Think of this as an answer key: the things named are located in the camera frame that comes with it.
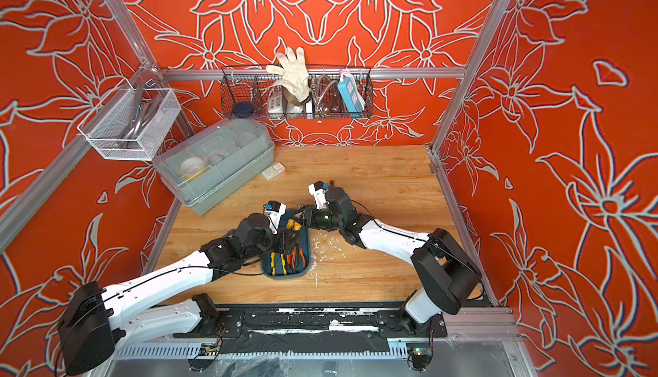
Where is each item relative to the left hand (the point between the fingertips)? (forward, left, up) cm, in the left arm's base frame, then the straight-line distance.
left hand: (300, 232), depth 77 cm
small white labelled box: (+35, +18, -13) cm, 41 cm away
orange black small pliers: (-2, 0, -12) cm, 12 cm away
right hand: (+3, +4, +3) cm, 6 cm away
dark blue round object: (+43, +27, +14) cm, 53 cm away
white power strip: (+44, +14, +16) cm, 49 cm away
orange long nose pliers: (-3, +3, -11) cm, 12 cm away
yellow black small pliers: (+2, +3, +1) cm, 4 cm away
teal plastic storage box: (-6, +1, -11) cm, 13 cm away
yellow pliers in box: (-9, +6, +4) cm, 12 cm away
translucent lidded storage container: (+21, +36, +4) cm, 42 cm away
